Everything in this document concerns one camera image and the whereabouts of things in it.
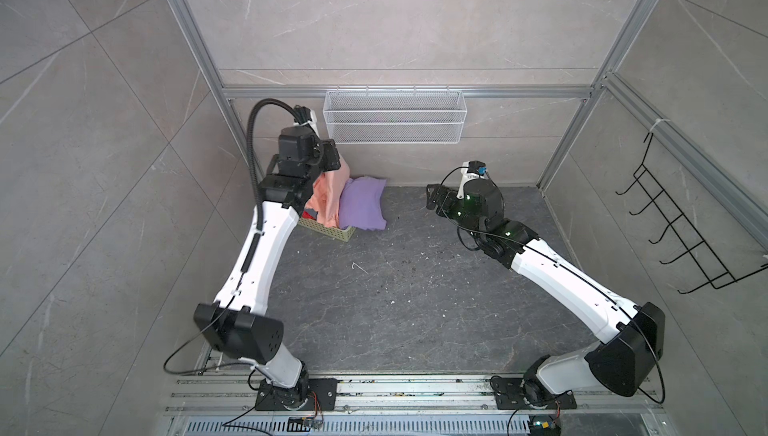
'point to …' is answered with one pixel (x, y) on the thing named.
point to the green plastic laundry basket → (340, 233)
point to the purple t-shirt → (361, 204)
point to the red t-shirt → (306, 215)
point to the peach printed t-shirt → (325, 194)
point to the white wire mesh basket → (395, 114)
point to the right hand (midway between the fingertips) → (437, 188)
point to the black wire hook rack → (703, 253)
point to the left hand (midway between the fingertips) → (331, 136)
